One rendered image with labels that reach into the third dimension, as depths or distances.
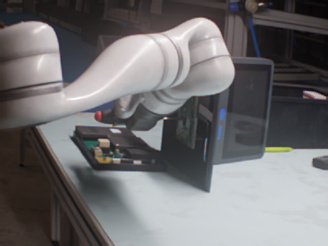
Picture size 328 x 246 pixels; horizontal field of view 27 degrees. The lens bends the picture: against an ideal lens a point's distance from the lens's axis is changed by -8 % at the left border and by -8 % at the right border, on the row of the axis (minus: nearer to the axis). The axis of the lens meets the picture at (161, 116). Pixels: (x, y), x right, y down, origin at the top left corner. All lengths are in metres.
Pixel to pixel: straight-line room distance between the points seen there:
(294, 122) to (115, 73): 0.86
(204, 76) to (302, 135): 0.72
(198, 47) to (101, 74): 0.18
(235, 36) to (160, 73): 2.05
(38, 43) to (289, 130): 0.98
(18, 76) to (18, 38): 0.04
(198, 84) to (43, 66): 0.29
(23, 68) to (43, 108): 0.05
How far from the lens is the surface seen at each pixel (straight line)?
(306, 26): 3.06
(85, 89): 0.77
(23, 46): 0.70
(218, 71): 0.93
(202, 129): 1.39
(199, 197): 1.17
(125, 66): 0.81
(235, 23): 2.89
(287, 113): 1.59
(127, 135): 1.46
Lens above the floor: 1.33
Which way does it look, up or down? 10 degrees down
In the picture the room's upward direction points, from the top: 5 degrees clockwise
